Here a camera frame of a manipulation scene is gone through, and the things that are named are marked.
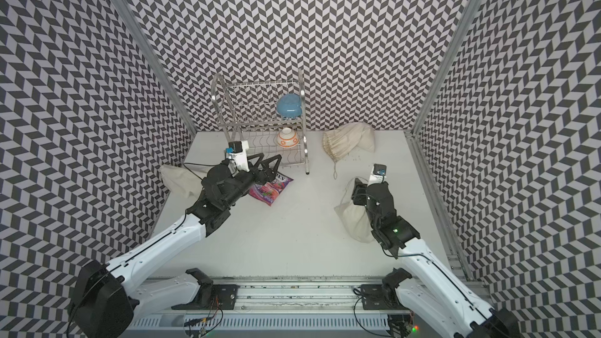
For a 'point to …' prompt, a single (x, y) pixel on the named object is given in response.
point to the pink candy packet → (268, 193)
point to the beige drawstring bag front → (354, 217)
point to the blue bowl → (289, 106)
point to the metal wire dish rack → (269, 116)
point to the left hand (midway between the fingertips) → (272, 157)
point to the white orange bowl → (287, 138)
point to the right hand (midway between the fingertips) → (364, 184)
